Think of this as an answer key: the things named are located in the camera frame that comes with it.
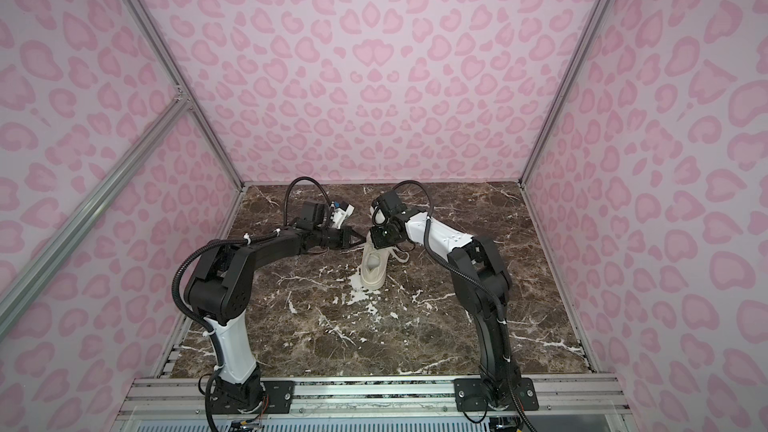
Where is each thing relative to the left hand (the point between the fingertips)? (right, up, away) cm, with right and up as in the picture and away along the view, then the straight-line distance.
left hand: (366, 235), depth 93 cm
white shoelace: (+9, -5, +3) cm, 11 cm away
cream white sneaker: (+3, -9, -3) cm, 10 cm away
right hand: (+3, -1, +2) cm, 4 cm away
